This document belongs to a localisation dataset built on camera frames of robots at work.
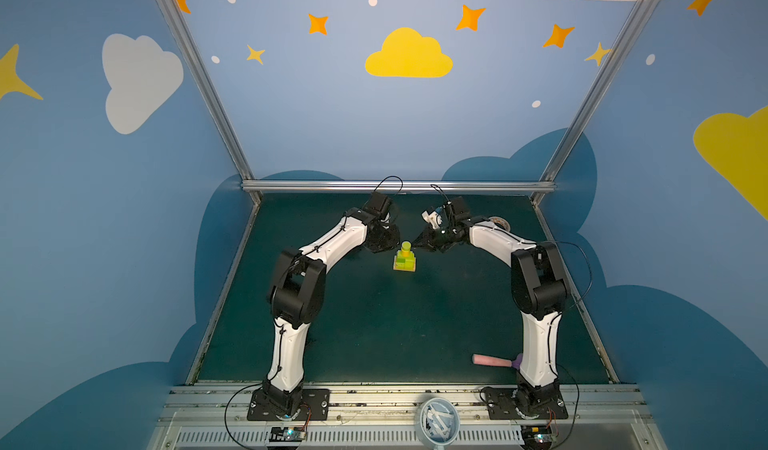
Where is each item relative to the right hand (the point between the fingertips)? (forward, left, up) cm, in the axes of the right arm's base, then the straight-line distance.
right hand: (413, 242), depth 96 cm
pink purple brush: (-33, -19, -7) cm, 39 cm away
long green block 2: (-5, +4, -7) cm, 10 cm away
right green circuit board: (-49, -31, -10) cm, 59 cm away
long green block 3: (-5, +1, -7) cm, 9 cm away
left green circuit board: (-53, +29, -8) cm, 61 cm away
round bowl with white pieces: (-48, -6, -8) cm, 49 cm away
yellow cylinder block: (-3, +2, -3) cm, 5 cm away
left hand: (-2, +4, +1) cm, 5 cm away
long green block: (-4, +2, -6) cm, 7 cm away
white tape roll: (+18, -34, -9) cm, 40 cm away
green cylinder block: (-2, +2, 0) cm, 3 cm away
